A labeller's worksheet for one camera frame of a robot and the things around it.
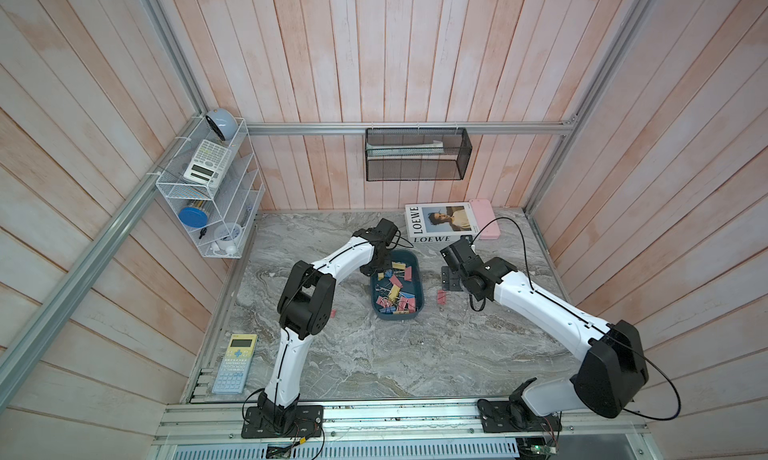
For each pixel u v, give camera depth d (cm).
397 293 95
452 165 103
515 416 66
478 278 58
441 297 95
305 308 56
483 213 117
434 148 88
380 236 80
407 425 73
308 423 73
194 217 76
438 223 111
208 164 76
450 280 76
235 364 82
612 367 41
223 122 81
